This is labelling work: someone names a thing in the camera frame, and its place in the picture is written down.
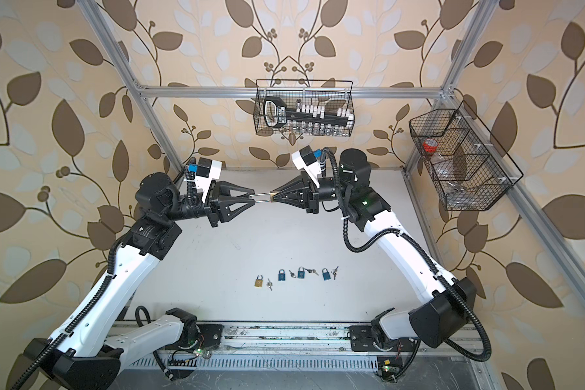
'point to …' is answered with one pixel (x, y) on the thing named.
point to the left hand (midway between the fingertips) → (253, 199)
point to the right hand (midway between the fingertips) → (276, 197)
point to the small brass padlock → (258, 283)
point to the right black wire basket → (469, 166)
